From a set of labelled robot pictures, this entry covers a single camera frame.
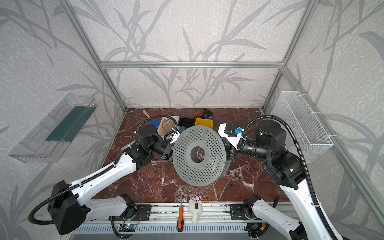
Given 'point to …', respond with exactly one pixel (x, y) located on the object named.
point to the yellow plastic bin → (204, 122)
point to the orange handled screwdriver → (180, 221)
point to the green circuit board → (127, 227)
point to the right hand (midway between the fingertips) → (210, 133)
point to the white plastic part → (195, 208)
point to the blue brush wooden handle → (153, 121)
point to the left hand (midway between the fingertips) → (187, 163)
